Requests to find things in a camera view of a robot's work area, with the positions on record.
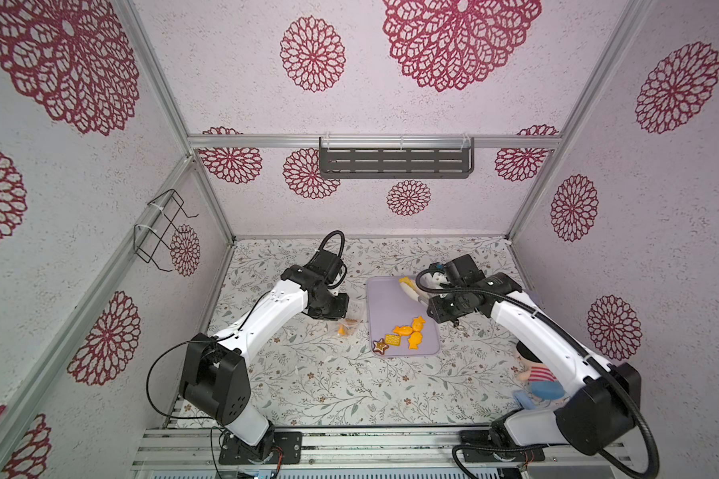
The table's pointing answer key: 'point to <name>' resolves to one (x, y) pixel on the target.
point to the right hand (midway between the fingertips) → (433, 307)
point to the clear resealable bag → (354, 323)
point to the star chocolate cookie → (379, 346)
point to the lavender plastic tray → (398, 324)
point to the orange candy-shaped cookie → (417, 323)
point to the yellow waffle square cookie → (392, 339)
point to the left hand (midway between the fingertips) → (341, 316)
